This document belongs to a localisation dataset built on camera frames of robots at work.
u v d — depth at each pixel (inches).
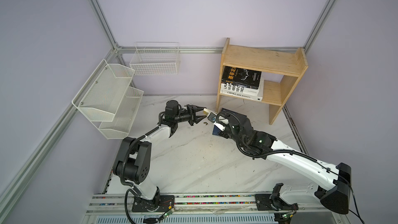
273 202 25.7
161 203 29.0
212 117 22.7
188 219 27.7
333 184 15.6
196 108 30.1
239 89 34.6
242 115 42.0
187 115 30.1
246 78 33.9
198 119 31.3
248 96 34.8
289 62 30.3
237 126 19.0
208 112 27.5
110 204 29.4
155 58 37.8
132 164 18.1
